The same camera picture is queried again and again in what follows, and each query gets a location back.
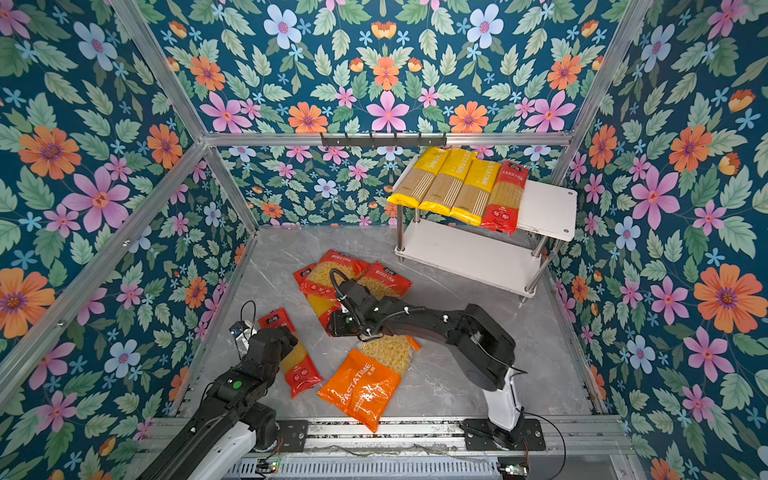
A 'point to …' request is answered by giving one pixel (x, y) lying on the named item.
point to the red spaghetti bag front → (505, 198)
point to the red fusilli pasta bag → (318, 279)
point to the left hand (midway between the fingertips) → (286, 329)
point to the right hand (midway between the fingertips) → (329, 325)
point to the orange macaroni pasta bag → (364, 383)
